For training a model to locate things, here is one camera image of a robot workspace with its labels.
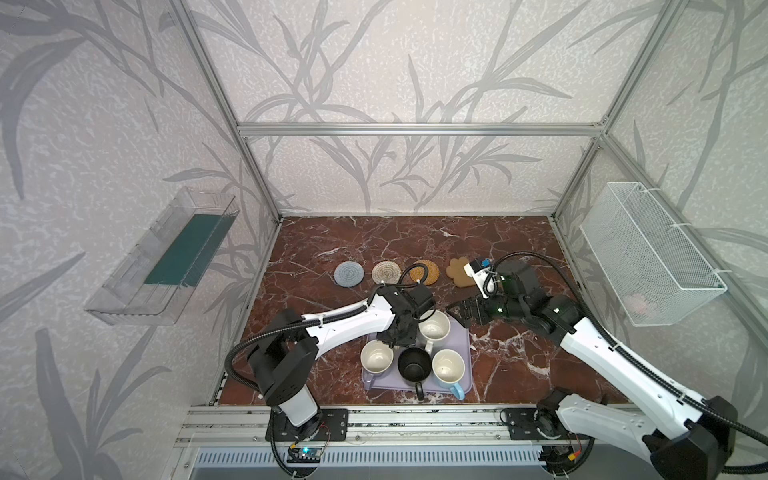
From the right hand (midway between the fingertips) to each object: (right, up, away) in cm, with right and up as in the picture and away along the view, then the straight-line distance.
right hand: (459, 294), depth 75 cm
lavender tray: (+3, -16, +13) cm, 21 cm away
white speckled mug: (-5, -12, +14) cm, 19 cm away
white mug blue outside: (-2, -21, +6) cm, 22 cm away
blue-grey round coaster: (-33, +2, +27) cm, 43 cm away
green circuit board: (-38, -39, -4) cm, 54 cm away
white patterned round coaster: (-20, +3, +27) cm, 34 cm away
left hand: (-13, -12, +8) cm, 20 cm away
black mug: (-11, -21, +7) cm, 25 cm away
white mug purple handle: (-22, -19, +8) cm, 31 cm away
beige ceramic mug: (-19, -16, +6) cm, 26 cm away
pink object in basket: (+43, -1, -3) cm, 43 cm away
